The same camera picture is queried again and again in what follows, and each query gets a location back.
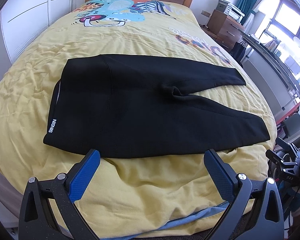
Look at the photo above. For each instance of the black office chair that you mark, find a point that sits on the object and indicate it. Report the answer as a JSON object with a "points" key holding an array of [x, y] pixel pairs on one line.
{"points": [[291, 125]]}

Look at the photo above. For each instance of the black pants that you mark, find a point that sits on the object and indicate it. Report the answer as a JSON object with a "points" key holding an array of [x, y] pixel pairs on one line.
{"points": [[136, 106]]}

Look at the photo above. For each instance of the wooden drawer cabinet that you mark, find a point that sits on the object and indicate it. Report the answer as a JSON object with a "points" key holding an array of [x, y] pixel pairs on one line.
{"points": [[227, 30]]}

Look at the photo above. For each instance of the long desk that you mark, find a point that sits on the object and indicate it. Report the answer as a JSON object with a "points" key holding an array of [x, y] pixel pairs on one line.
{"points": [[280, 68]]}

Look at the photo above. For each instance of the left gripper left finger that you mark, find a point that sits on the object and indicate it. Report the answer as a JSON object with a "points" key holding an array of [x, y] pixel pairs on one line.
{"points": [[37, 220]]}

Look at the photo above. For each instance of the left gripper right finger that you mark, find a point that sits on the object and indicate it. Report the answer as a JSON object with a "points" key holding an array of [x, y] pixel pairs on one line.
{"points": [[266, 218]]}

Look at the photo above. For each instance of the white printer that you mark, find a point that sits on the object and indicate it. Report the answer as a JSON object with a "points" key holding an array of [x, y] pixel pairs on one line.
{"points": [[230, 9]]}

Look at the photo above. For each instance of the black bag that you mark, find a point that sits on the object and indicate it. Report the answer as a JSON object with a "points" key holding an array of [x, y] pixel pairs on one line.
{"points": [[238, 51]]}

